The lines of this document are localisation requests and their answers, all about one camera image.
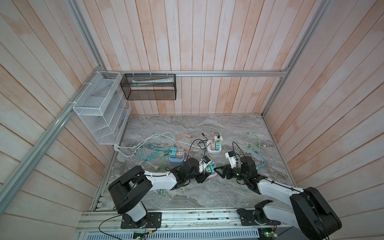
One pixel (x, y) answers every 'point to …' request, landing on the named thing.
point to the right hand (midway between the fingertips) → (218, 168)
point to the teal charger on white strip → (217, 145)
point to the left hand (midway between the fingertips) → (206, 171)
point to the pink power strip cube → (212, 175)
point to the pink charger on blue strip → (179, 154)
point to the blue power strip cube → (176, 160)
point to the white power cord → (117, 147)
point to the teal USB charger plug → (212, 166)
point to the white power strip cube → (208, 144)
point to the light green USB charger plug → (208, 168)
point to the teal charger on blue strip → (173, 152)
